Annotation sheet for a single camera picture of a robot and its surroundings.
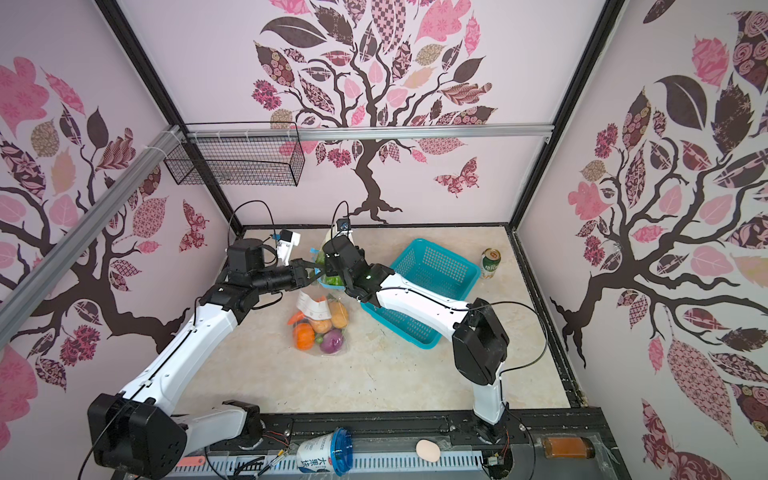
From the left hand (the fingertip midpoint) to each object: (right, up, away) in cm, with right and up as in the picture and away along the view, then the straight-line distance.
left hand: (328, 274), depth 74 cm
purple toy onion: (-1, -20, +9) cm, 22 cm away
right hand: (0, +7, +7) cm, 10 cm away
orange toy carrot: (-12, -14, +14) cm, 23 cm away
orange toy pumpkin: (-9, -18, +9) cm, 22 cm away
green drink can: (+49, +3, +24) cm, 55 cm away
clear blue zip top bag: (-4, -8, +2) cm, 9 cm away
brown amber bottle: (+58, -41, -5) cm, 71 cm away
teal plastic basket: (+32, -1, +31) cm, 44 cm away
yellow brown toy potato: (+1, -13, +12) cm, 17 cm away
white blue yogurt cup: (+3, -38, -11) cm, 40 cm away
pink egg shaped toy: (+25, -42, -4) cm, 49 cm away
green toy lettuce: (+1, -1, +1) cm, 2 cm away
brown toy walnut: (-4, -16, +10) cm, 19 cm away
